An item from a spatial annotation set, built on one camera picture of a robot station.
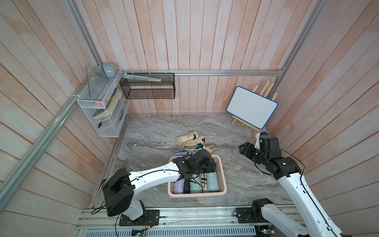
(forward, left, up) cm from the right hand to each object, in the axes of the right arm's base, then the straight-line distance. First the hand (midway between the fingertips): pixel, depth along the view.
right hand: (241, 147), depth 76 cm
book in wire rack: (+17, +71, +13) cm, 75 cm away
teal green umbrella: (-16, +24, -17) cm, 34 cm away
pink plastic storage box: (-6, +10, -7) cm, 14 cm away
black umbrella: (-16, +29, -19) cm, 38 cm away
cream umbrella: (+14, +34, -15) cm, 39 cm away
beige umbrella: (-13, +19, -17) cm, 29 cm away
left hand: (-9, +16, -8) cm, 20 cm away
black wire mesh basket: (+48, +68, +3) cm, 83 cm away
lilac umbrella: (-17, +33, -14) cm, 40 cm away
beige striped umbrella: (+10, +15, -19) cm, 26 cm away
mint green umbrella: (-14, +15, -13) cm, 25 cm away
